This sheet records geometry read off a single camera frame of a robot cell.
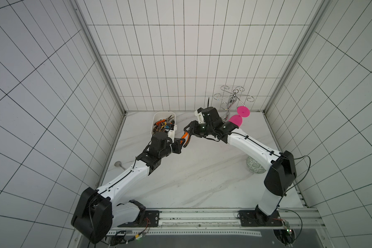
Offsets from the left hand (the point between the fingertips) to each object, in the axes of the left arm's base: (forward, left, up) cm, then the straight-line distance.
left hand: (182, 142), depth 81 cm
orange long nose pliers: (+1, -2, +4) cm, 5 cm away
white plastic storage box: (+32, +20, -14) cm, 41 cm away
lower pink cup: (+17, -33, 0) cm, 37 cm away
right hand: (+3, +1, +5) cm, 6 cm away
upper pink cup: (+16, -34, +8) cm, 38 cm away
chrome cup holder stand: (+25, -28, +11) cm, 39 cm away
